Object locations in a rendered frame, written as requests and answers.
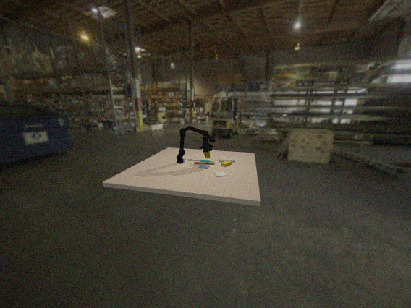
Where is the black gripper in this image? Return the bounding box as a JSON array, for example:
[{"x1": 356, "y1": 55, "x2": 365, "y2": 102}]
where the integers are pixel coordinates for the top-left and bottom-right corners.
[{"x1": 200, "y1": 142, "x2": 212, "y2": 152}]

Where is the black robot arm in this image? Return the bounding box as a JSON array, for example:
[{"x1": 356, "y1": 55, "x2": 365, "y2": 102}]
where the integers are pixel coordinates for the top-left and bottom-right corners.
[{"x1": 177, "y1": 126, "x2": 215, "y2": 164}]

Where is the yellow rectangular block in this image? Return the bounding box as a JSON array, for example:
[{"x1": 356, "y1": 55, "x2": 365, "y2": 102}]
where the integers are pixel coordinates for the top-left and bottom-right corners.
[{"x1": 221, "y1": 161, "x2": 232, "y2": 167}]

